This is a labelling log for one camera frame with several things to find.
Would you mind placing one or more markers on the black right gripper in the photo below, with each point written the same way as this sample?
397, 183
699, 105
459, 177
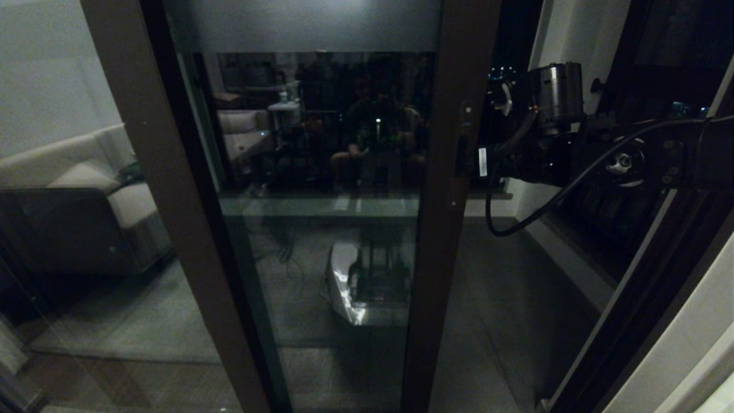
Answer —
556, 97

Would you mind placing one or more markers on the brown framed sliding glass door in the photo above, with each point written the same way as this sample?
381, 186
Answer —
436, 258

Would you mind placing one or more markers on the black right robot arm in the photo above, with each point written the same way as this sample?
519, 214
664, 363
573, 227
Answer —
711, 160

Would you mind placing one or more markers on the grey stone balcony sill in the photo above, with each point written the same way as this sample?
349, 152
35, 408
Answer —
500, 194

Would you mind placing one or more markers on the grey stone side window sill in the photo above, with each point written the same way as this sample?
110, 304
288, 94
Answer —
573, 244

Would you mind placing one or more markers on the brown framed fixed glass door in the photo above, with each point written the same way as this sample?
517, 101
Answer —
163, 172

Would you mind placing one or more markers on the small grey right wrist camera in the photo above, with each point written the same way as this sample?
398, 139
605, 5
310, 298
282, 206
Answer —
506, 97

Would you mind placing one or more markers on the dark door jamb frame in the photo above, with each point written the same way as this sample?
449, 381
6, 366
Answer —
648, 298

